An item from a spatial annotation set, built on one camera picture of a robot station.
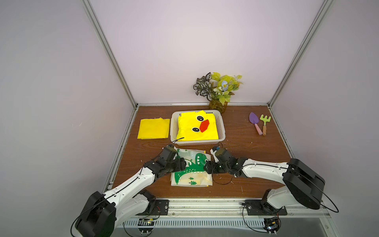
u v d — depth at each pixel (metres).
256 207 0.72
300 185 0.42
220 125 0.96
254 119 1.11
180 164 0.76
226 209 0.74
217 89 0.97
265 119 1.10
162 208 0.73
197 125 0.99
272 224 0.70
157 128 1.07
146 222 0.72
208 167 0.76
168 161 0.66
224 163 0.66
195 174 0.81
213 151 0.81
